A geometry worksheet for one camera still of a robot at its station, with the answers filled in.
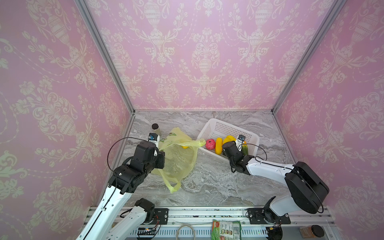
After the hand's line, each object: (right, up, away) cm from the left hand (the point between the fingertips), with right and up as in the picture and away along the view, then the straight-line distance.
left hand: (162, 153), depth 71 cm
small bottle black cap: (-11, +13, +29) cm, 34 cm away
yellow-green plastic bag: (+6, -3, +28) cm, 29 cm away
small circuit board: (-8, -39, +2) cm, 40 cm away
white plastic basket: (+29, +11, +35) cm, 47 cm away
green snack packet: (+30, -35, -2) cm, 46 cm away
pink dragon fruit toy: (+25, +1, +24) cm, 35 cm away
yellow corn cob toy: (+38, +5, +28) cm, 48 cm away
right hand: (+37, +1, +20) cm, 42 cm away
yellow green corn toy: (+47, -2, +23) cm, 53 cm away
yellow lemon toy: (+9, -1, +26) cm, 27 cm away
